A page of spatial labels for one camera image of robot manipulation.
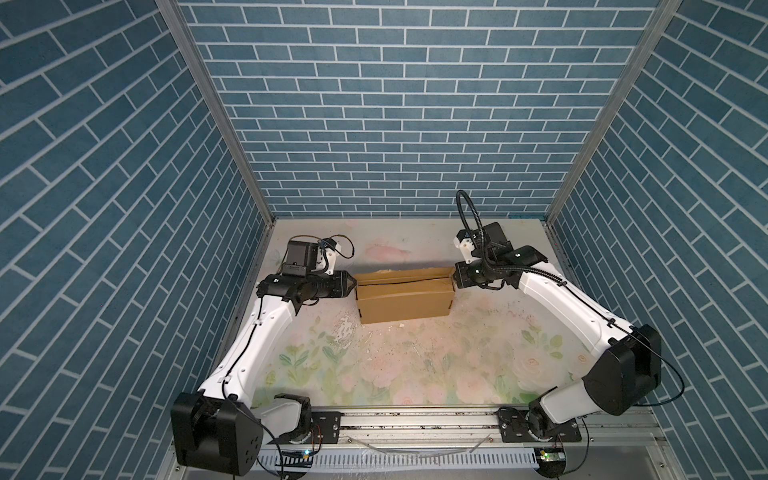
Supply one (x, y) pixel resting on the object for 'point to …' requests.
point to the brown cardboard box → (395, 294)
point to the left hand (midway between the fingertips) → (352, 281)
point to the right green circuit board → (553, 456)
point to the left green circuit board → (296, 459)
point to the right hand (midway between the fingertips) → (451, 272)
